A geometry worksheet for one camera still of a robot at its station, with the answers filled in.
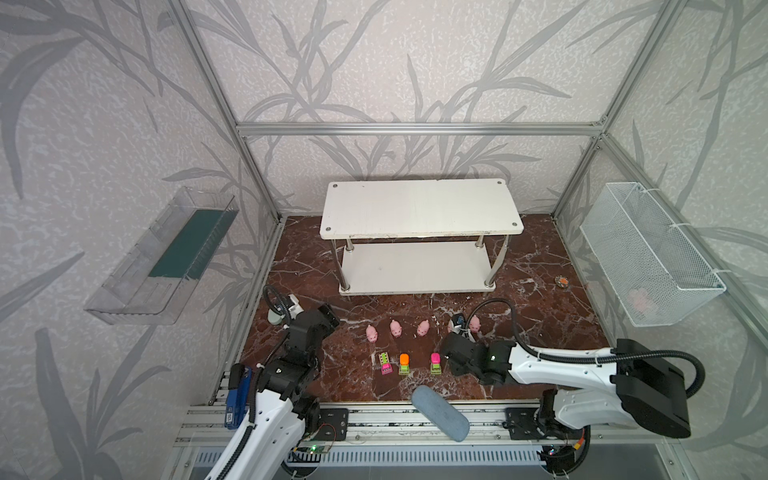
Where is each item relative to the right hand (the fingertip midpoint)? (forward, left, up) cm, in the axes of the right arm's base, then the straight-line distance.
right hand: (452, 346), depth 85 cm
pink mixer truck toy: (-6, +5, +1) cm, 8 cm away
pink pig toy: (+4, +24, 0) cm, 24 cm away
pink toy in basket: (+5, -45, +19) cm, 49 cm away
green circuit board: (-24, +35, -1) cm, 43 cm away
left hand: (+8, +35, +12) cm, 38 cm away
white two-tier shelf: (+15, +10, +31) cm, 36 cm away
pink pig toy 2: (+6, +16, 0) cm, 17 cm away
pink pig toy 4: (+6, -7, 0) cm, 10 cm away
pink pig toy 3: (+6, +8, 0) cm, 10 cm away
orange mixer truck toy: (-5, +14, +1) cm, 15 cm away
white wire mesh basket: (+4, -40, +32) cm, 51 cm away
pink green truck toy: (-6, +19, +1) cm, 20 cm away
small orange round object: (+23, -40, -2) cm, 46 cm away
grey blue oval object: (-19, +3, +1) cm, 19 cm away
